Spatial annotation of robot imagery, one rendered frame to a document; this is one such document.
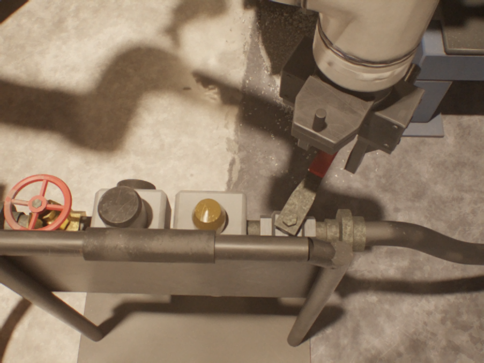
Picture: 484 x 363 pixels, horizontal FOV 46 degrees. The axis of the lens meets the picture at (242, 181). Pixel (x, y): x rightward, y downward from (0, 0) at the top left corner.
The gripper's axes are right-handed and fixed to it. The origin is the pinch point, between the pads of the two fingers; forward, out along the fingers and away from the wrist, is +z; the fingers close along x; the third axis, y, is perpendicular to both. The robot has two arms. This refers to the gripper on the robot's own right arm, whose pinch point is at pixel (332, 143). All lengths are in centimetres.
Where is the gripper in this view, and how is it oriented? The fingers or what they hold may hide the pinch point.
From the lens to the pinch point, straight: 66.8
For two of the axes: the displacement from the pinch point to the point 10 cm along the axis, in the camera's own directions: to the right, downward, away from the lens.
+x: -8.7, -4.6, 2.1
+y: 5.0, -7.9, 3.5
